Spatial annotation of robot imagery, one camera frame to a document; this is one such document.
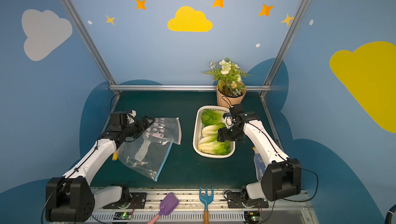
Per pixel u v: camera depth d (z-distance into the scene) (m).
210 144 0.84
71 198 0.40
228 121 0.75
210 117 0.96
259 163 0.86
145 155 0.90
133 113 0.80
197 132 0.96
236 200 0.75
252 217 0.71
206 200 0.73
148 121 0.77
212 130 0.92
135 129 0.73
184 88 1.24
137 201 0.76
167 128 0.92
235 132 0.68
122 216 0.71
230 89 1.02
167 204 0.73
